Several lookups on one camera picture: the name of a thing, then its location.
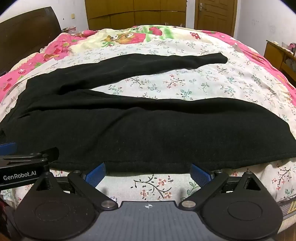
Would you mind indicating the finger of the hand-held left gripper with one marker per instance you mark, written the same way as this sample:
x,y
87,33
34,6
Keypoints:
x,y
49,154
8,147

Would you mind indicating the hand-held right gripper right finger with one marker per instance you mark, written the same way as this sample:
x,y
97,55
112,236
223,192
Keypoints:
x,y
200,176

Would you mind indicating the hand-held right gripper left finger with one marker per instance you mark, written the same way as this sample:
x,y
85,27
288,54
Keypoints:
x,y
95,176

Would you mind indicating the black pants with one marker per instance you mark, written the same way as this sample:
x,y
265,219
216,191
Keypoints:
x,y
138,129

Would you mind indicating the white floral bed sheet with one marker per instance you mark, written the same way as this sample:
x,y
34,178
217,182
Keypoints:
x,y
185,83

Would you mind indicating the dark wooden headboard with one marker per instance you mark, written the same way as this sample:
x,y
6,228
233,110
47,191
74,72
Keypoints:
x,y
25,34

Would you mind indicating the bedside clutter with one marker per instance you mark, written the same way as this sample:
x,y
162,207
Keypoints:
x,y
69,29

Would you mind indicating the wooden desk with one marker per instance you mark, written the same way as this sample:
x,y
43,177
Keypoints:
x,y
274,55

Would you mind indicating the clutter on desk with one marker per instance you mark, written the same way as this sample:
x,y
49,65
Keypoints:
x,y
290,46

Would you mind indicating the brown wooden door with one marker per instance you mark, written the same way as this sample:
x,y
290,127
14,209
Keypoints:
x,y
217,16

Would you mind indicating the brown wooden wardrobe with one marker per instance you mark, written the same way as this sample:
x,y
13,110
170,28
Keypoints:
x,y
138,11

